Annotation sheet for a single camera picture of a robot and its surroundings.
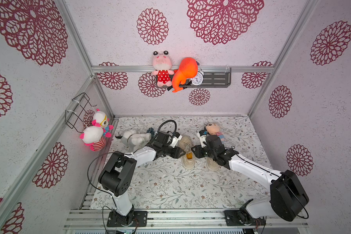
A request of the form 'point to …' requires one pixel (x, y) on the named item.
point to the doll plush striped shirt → (213, 128)
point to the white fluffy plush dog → (136, 139)
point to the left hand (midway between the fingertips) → (182, 152)
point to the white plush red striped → (92, 136)
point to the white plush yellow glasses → (101, 119)
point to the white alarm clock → (198, 80)
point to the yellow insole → (189, 155)
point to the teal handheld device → (151, 130)
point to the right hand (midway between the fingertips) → (193, 146)
